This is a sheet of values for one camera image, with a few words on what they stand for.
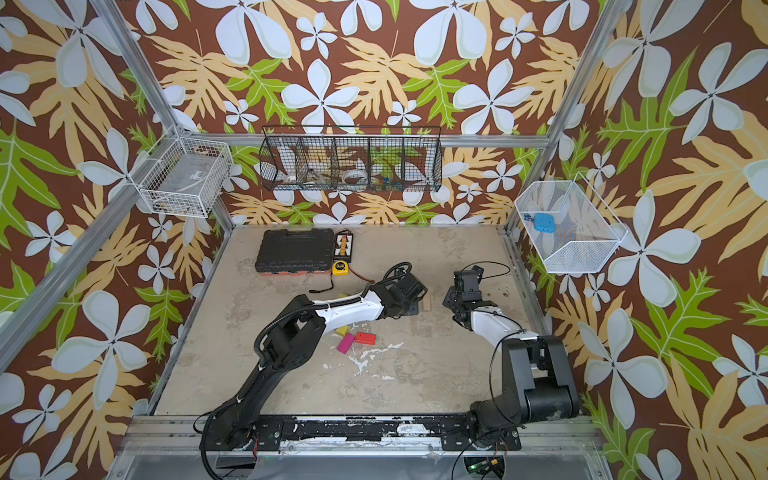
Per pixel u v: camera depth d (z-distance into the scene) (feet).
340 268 3.43
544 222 2.83
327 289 3.34
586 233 2.54
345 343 2.95
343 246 3.66
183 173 2.83
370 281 3.42
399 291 2.51
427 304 3.23
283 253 3.61
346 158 3.19
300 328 2.01
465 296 2.36
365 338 2.98
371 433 2.46
